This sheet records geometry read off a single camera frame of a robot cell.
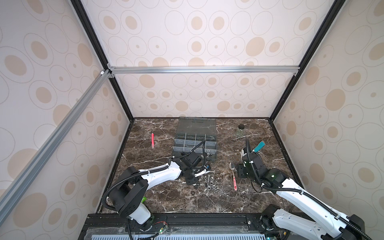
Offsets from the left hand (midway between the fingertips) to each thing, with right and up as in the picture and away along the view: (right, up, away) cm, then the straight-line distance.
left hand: (199, 175), depth 85 cm
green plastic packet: (-30, -11, -5) cm, 33 cm away
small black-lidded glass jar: (+29, +25, +18) cm, 42 cm away
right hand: (+22, +7, -5) cm, 24 cm away
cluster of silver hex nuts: (+7, -4, +2) cm, 8 cm away
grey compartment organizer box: (-1, +23, +20) cm, 31 cm away
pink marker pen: (-33, +19, +20) cm, 43 cm away
